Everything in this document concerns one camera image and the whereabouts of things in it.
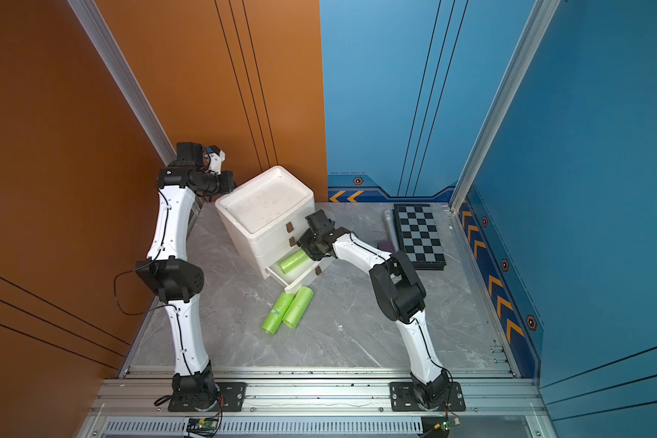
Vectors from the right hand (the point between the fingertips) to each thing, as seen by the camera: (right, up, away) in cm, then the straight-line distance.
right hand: (298, 244), depth 96 cm
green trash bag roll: (-2, -6, +1) cm, 7 cm away
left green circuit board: (-22, -47, -24) cm, 57 cm away
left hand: (-19, +22, -6) cm, 30 cm away
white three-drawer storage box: (-9, +9, -11) cm, 17 cm away
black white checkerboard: (+46, +2, +10) cm, 47 cm away
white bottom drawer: (0, -9, +1) cm, 9 cm away
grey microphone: (+35, +9, +16) cm, 40 cm away
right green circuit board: (+42, -45, -26) cm, 67 cm away
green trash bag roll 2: (-5, -21, -11) cm, 25 cm away
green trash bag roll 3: (+1, -20, -8) cm, 22 cm away
